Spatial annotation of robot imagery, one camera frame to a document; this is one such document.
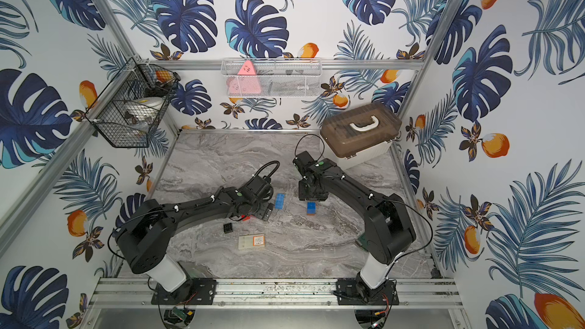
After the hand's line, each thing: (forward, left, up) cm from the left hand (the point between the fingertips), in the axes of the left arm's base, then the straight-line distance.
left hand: (260, 202), depth 89 cm
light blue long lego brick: (+3, -7, -4) cm, 9 cm away
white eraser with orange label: (-14, +2, -4) cm, 15 cm away
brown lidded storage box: (+25, -36, +15) cm, 46 cm away
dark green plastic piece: (-11, -40, -4) cm, 41 cm away
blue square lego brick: (-1, -20, -1) cm, 20 cm away
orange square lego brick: (-1, -20, -6) cm, 21 cm away
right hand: (+3, -19, +3) cm, 19 cm away
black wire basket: (+18, +44, +31) cm, 57 cm away
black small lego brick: (-9, +12, -5) cm, 16 cm away
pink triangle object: (+36, +9, +29) cm, 47 cm away
